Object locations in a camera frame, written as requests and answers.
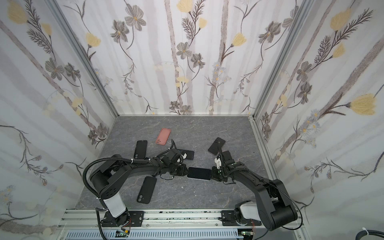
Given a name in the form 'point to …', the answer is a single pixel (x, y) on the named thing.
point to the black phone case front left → (146, 190)
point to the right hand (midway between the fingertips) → (206, 173)
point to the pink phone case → (163, 136)
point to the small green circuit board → (120, 234)
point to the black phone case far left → (141, 148)
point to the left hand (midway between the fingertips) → (187, 169)
